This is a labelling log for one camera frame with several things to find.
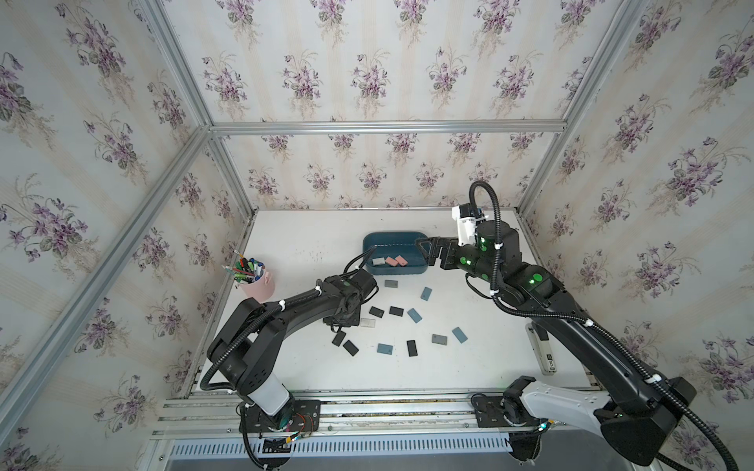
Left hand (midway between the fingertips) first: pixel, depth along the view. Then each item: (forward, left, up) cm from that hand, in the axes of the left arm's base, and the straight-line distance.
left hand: (345, 320), depth 88 cm
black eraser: (+4, -9, -3) cm, 10 cm away
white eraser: (+23, -10, -1) cm, 25 cm away
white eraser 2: (+1, -6, -3) cm, 7 cm away
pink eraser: (+22, -19, 0) cm, 29 cm away
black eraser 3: (-5, +2, -2) cm, 5 cm away
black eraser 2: (+4, -16, -3) cm, 17 cm away
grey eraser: (-6, -29, -2) cm, 29 cm away
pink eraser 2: (+23, -15, -1) cm, 27 cm away
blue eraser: (+10, -26, -2) cm, 28 cm away
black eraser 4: (-8, -2, -2) cm, 9 cm away
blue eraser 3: (-4, -35, -2) cm, 36 cm away
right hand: (+6, -23, +30) cm, 39 cm away
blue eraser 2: (+2, -22, -1) cm, 22 cm away
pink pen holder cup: (+10, +27, +2) cm, 29 cm away
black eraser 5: (-8, -20, -1) cm, 21 cm away
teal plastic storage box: (+25, -17, +1) cm, 30 cm away
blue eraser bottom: (-8, -12, -2) cm, 15 cm away
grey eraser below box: (+14, -15, -2) cm, 20 cm away
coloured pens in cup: (+13, +32, +8) cm, 35 cm away
